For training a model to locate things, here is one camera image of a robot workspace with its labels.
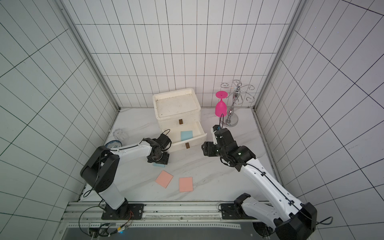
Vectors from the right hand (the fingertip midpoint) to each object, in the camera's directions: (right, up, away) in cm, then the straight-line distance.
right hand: (202, 146), depth 76 cm
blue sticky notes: (-9, +4, +17) cm, 20 cm away
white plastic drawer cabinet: (-13, +18, +10) cm, 24 cm away
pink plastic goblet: (+13, +22, +20) cm, 32 cm away
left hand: (-26, -13, +14) cm, 32 cm away
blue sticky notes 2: (-24, -12, +9) cm, 29 cm away
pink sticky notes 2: (-9, -22, +6) cm, 25 cm away
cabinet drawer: (-1, +3, +10) cm, 11 cm away
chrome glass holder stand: (+25, +14, +37) cm, 47 cm away
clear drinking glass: (-53, +4, +18) cm, 56 cm away
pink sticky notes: (-21, -20, +8) cm, 30 cm away
